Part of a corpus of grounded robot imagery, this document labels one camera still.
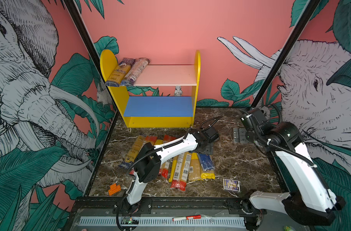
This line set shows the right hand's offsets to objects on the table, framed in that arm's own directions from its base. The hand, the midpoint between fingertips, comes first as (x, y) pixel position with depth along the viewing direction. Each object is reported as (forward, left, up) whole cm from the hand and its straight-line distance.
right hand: (242, 130), depth 65 cm
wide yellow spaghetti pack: (-9, +20, -31) cm, 38 cm away
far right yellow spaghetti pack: (-10, +13, -31) cm, 35 cm away
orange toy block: (-18, +66, -31) cm, 75 cm away
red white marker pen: (-30, +21, -32) cm, 49 cm away
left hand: (+2, +14, -21) cm, 26 cm away
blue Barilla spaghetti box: (-4, +13, -27) cm, 31 cm away
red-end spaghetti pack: (+13, +49, -29) cm, 58 cm away
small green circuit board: (-32, +54, -33) cm, 71 cm away
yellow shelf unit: (+26, +55, -16) cm, 63 cm away
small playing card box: (-15, 0, -32) cm, 36 cm away
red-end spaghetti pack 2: (-6, +38, -31) cm, 49 cm away
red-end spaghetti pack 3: (-9, +27, -29) cm, 41 cm away
